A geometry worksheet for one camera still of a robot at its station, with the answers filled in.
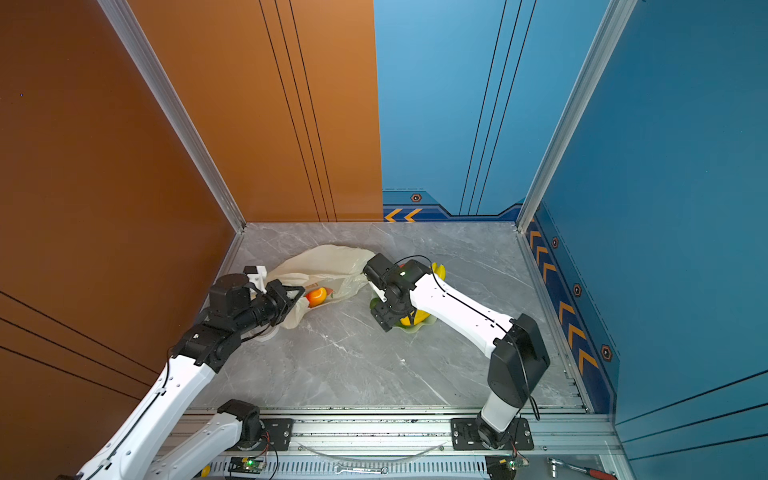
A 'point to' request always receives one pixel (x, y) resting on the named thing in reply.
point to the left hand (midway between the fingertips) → (307, 285)
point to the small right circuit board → (501, 467)
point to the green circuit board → (246, 465)
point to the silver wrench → (384, 470)
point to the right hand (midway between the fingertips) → (392, 313)
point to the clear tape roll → (266, 333)
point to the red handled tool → (598, 475)
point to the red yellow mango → (316, 297)
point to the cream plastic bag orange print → (339, 269)
